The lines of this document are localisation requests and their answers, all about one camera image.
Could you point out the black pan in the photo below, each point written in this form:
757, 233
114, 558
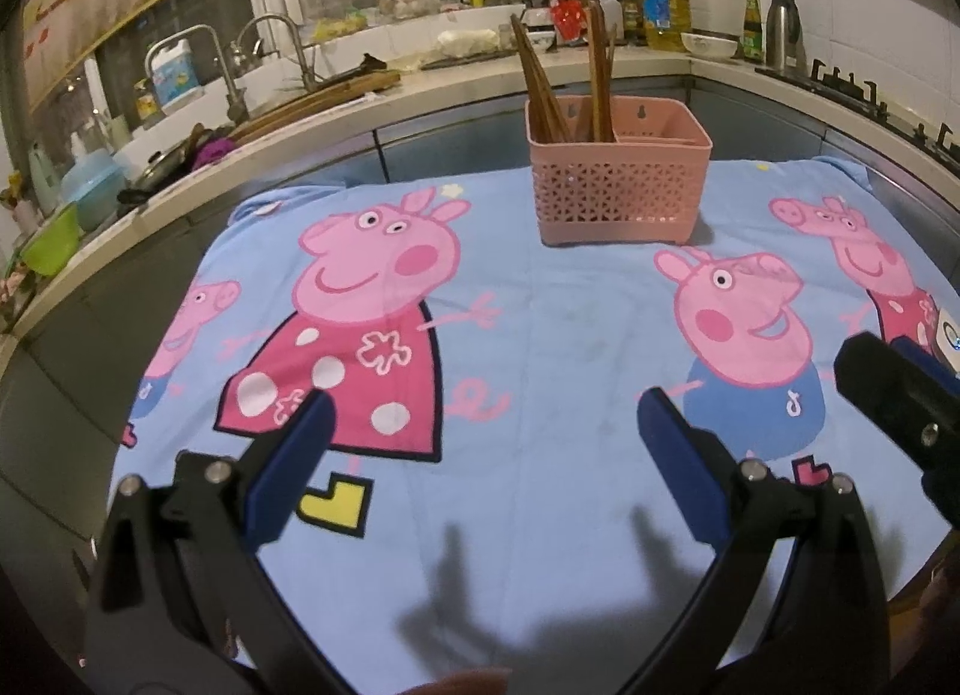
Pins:
154, 177

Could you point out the green glass bottle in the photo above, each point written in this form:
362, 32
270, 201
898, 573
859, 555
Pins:
753, 31

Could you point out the blue cartoon pig printed blanket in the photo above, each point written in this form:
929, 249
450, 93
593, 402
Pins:
562, 380

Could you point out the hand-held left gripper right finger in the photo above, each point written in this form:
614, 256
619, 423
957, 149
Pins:
679, 470

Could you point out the round chopping board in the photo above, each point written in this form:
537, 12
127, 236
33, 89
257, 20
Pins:
461, 62

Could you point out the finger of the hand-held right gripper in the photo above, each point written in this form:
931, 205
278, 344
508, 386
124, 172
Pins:
930, 365
885, 387

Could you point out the white jug with blue label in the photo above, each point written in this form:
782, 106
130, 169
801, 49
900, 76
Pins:
176, 76

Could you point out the pink plastic basket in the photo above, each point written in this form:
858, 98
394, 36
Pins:
615, 200

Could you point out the green plastic bowl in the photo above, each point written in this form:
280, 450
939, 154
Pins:
52, 245

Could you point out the white bowl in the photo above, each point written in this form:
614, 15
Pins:
709, 46

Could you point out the white plastic bag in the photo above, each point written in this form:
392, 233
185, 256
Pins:
466, 42

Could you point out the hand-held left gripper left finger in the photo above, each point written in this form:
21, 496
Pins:
292, 470

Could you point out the bunch of wooden chopsticks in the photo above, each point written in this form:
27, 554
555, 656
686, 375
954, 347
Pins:
596, 80

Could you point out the light blue plastic container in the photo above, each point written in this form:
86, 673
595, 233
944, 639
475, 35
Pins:
94, 188

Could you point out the wooden cutting board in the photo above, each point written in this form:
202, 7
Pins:
322, 102

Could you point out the angular steel faucet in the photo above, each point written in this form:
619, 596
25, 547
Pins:
232, 83

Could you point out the purple cloth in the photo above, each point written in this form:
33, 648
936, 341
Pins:
215, 153

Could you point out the yellow cooking oil bottle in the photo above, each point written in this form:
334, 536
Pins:
666, 8

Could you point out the white plastic jug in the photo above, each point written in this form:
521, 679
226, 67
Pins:
611, 5

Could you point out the yellow dish soap bottle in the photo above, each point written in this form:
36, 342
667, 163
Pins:
146, 104

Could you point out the gas stove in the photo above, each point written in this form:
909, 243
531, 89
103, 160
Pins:
862, 102

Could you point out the red packet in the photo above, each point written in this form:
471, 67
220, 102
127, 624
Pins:
568, 20

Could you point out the curved steel faucet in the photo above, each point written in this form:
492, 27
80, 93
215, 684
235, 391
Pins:
300, 50

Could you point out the steel kettle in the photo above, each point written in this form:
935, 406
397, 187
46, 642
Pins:
785, 35

